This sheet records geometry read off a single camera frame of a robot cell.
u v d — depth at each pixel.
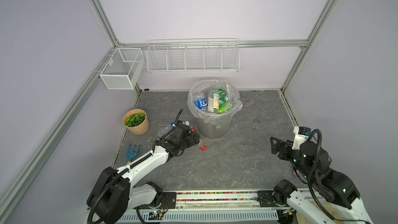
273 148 0.60
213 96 0.79
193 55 0.99
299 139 0.56
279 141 0.58
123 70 1.02
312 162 0.43
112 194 0.40
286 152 0.56
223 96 0.86
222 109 0.79
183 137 0.66
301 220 0.68
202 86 0.88
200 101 0.76
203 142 0.93
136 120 0.89
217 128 0.85
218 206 0.73
